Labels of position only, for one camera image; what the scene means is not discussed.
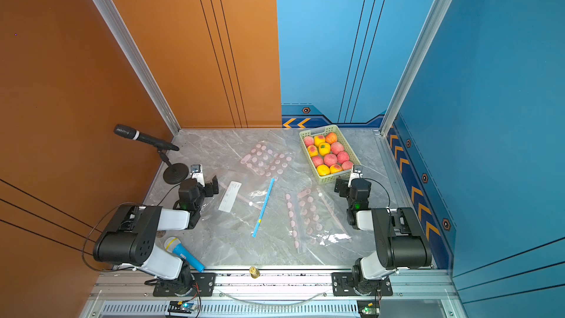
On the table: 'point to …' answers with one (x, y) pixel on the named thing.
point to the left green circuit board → (178, 306)
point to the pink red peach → (317, 160)
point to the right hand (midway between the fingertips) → (351, 178)
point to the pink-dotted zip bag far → (266, 159)
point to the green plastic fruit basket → (319, 141)
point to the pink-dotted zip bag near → (313, 220)
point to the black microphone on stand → (176, 173)
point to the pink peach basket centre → (330, 159)
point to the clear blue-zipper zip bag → (236, 210)
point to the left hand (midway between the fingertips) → (205, 174)
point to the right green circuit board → (368, 308)
